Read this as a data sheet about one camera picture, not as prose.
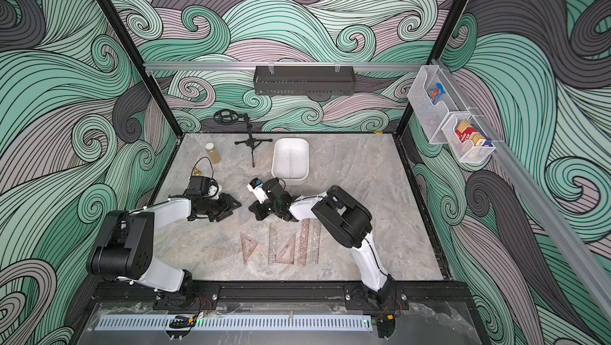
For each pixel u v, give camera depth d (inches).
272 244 33.5
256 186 32.9
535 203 20.0
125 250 17.4
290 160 43.6
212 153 41.1
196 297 28.6
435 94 33.0
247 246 33.1
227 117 37.4
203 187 30.0
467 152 24.9
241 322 27.4
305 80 37.1
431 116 32.7
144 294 29.0
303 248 32.9
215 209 31.3
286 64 37.4
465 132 26.0
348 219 20.7
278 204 29.9
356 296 28.7
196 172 40.7
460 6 30.6
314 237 33.9
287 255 32.3
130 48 34.5
